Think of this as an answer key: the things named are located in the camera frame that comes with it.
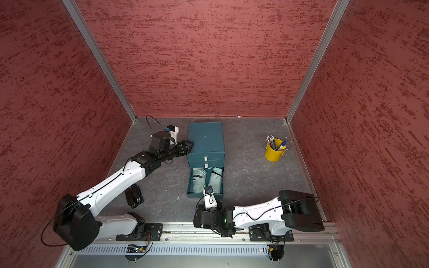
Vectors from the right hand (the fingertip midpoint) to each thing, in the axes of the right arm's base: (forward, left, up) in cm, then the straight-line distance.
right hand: (204, 209), depth 78 cm
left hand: (+25, +7, +17) cm, 31 cm away
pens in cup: (+31, -36, +12) cm, 49 cm away
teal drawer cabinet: (+22, -3, +19) cm, 29 cm away
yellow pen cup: (+29, -39, +2) cm, 49 cm away
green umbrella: (+14, +3, +2) cm, 15 cm away
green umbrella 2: (+16, -5, 0) cm, 16 cm away
